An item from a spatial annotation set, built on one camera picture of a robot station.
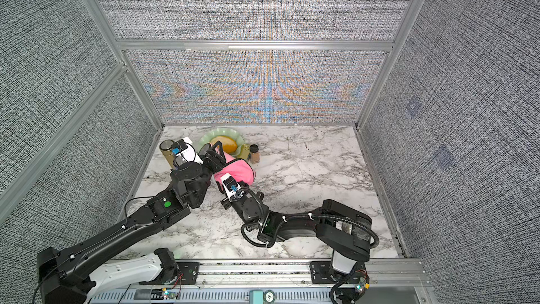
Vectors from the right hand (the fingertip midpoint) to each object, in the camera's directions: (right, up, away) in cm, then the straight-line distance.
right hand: (222, 172), depth 71 cm
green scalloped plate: (-16, +13, +35) cm, 41 cm away
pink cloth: (+6, +1, -2) cm, 6 cm away
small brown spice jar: (+9, +5, +27) cm, 29 cm away
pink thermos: (-4, +8, -6) cm, 11 cm away
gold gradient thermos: (-25, +7, +13) cm, 29 cm away
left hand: (0, +9, -3) cm, 10 cm away
